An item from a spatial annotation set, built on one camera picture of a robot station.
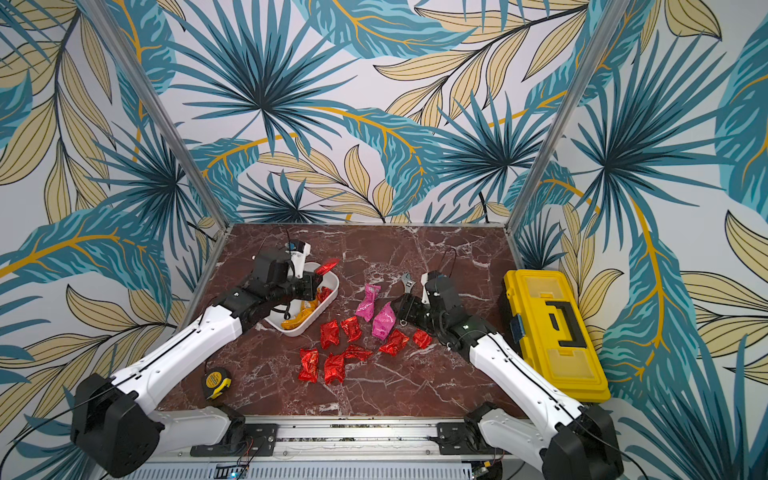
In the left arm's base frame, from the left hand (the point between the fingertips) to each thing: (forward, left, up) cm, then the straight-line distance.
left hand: (321, 282), depth 80 cm
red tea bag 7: (-8, -28, -17) cm, 34 cm away
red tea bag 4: (-7, -1, -17) cm, 18 cm away
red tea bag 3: (-12, -9, -17) cm, 23 cm away
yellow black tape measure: (-21, +27, -17) cm, 38 cm away
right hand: (-5, -21, -3) cm, 22 cm away
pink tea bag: (+1, -11, -16) cm, 19 cm away
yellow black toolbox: (-12, -60, -3) cm, 61 cm away
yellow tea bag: (+1, +7, -15) cm, 17 cm away
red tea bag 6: (-9, -21, -16) cm, 28 cm away
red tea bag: (-16, +4, -18) cm, 24 cm away
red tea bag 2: (-17, -4, -16) cm, 24 cm away
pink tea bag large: (-3, -17, -18) cm, 24 cm away
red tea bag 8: (+5, -2, +2) cm, 5 cm away
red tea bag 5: (-5, -7, -17) cm, 19 cm away
